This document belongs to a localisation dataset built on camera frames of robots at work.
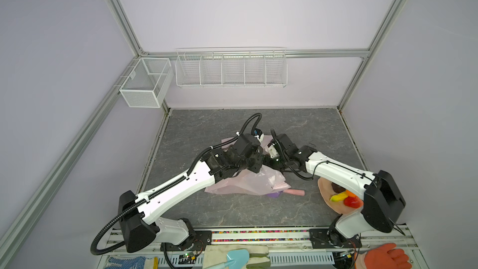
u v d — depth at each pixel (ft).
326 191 2.78
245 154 1.75
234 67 3.25
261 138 2.13
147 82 3.33
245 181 2.34
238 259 2.24
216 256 2.30
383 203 1.40
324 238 2.42
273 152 2.49
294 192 2.78
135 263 2.26
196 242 2.41
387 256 2.26
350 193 1.62
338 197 2.64
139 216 1.27
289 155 2.09
